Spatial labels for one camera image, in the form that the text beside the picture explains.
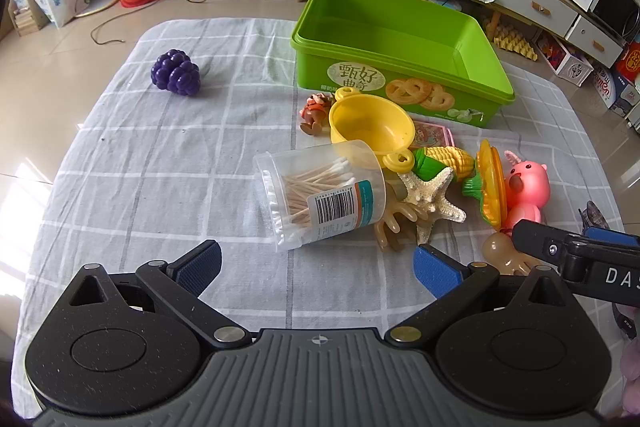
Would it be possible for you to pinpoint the orange pumpkin toy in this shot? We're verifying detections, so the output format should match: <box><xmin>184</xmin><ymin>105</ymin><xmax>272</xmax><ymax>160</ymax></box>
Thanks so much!
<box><xmin>462</xmin><ymin>139</ymin><xmax>507</xmax><ymax>228</ymax></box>

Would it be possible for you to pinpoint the grey checkered tablecloth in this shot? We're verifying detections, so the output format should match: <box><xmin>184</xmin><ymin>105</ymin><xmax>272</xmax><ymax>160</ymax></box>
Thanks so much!
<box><xmin>10</xmin><ymin>18</ymin><xmax>626</xmax><ymax>418</ymax></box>

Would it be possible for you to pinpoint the translucent beige octopus toy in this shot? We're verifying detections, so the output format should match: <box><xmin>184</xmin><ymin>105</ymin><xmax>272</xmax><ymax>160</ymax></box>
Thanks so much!
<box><xmin>482</xmin><ymin>232</ymin><xmax>543</xmax><ymax>276</ymax></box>
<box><xmin>374</xmin><ymin>202</ymin><xmax>426</xmax><ymax>253</ymax></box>

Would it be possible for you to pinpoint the yellow plastic bowl with handles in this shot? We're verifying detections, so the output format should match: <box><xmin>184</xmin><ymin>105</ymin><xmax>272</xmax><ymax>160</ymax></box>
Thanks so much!
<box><xmin>328</xmin><ymin>88</ymin><xmax>417</xmax><ymax>172</ymax></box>

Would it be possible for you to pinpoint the yellow and green corn toy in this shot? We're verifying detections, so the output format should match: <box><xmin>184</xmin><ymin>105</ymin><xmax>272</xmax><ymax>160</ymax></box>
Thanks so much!
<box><xmin>409</xmin><ymin>146</ymin><xmax>476</xmax><ymax>184</ymax></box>

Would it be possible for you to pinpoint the black microwave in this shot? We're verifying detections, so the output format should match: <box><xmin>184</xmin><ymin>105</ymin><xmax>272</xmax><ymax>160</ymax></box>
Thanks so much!
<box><xmin>590</xmin><ymin>0</ymin><xmax>640</xmax><ymax>42</ymax></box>

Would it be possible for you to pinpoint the white cardboard box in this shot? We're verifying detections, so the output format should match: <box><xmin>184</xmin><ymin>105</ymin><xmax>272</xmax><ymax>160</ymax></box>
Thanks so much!
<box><xmin>537</xmin><ymin>32</ymin><xmax>593</xmax><ymax>88</ymax></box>

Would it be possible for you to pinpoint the short white low drawer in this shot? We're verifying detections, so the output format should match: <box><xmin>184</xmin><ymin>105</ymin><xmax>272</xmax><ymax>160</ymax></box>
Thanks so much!
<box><xmin>567</xmin><ymin>14</ymin><xmax>623</xmax><ymax>68</ymax></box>

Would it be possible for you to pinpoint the purple grape toy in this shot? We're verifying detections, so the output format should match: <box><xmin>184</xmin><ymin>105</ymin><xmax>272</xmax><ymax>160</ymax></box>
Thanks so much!
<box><xmin>151</xmin><ymin>49</ymin><xmax>201</xmax><ymax>98</ymax></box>

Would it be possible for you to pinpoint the pink card box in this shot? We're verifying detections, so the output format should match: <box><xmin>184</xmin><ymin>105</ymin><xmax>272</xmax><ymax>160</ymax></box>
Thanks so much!
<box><xmin>412</xmin><ymin>119</ymin><xmax>456</xmax><ymax>150</ymax></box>

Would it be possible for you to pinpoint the green plastic cookie box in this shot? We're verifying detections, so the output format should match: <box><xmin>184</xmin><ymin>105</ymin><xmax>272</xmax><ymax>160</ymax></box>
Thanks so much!
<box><xmin>291</xmin><ymin>0</ymin><xmax>516</xmax><ymax>129</ymax></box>

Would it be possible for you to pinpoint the thin floor cable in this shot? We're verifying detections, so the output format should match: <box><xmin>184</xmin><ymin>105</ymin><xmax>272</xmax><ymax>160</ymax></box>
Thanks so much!
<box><xmin>91</xmin><ymin>4</ymin><xmax>146</xmax><ymax>45</ymax></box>

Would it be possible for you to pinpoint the beige starfish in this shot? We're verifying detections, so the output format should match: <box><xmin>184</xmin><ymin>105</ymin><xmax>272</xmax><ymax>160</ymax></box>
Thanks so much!
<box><xmin>397</xmin><ymin>167</ymin><xmax>467</xmax><ymax>245</ymax></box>

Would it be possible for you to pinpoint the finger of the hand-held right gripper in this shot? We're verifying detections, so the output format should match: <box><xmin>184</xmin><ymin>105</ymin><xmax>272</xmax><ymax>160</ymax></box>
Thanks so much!
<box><xmin>582</xmin><ymin>227</ymin><xmax>640</xmax><ymax>250</ymax></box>
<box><xmin>511</xmin><ymin>219</ymin><xmax>568</xmax><ymax>265</ymax></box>

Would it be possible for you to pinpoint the long white low drawer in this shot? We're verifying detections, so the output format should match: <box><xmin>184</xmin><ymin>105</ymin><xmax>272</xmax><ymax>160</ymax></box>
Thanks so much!
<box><xmin>497</xmin><ymin>0</ymin><xmax>581</xmax><ymax>38</ymax></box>

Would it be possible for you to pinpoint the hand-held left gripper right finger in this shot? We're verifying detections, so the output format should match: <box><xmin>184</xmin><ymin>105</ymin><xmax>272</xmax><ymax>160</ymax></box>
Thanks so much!
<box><xmin>385</xmin><ymin>244</ymin><xmax>576</xmax><ymax>350</ymax></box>

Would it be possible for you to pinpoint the red printed box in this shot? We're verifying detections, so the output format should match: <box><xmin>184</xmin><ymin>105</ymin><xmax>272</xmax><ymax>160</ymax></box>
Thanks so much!
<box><xmin>615</xmin><ymin>42</ymin><xmax>640</xmax><ymax>82</ymax></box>

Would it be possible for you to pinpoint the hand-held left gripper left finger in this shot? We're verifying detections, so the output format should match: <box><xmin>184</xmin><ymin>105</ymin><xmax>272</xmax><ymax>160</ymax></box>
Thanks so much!
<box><xmin>65</xmin><ymin>241</ymin><xmax>251</xmax><ymax>352</ymax></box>

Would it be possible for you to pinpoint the clear cotton swab jar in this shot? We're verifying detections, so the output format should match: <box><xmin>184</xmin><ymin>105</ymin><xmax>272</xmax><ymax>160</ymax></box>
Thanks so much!
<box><xmin>253</xmin><ymin>139</ymin><xmax>388</xmax><ymax>253</ymax></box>

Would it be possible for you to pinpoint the orange dwarf figurine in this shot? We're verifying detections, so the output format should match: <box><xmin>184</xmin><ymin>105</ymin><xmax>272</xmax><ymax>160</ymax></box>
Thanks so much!
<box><xmin>299</xmin><ymin>93</ymin><xmax>336</xmax><ymax>136</ymax></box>

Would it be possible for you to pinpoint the pink bird toy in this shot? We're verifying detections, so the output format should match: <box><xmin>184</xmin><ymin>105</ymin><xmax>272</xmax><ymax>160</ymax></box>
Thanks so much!
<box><xmin>500</xmin><ymin>150</ymin><xmax>551</xmax><ymax>233</ymax></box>

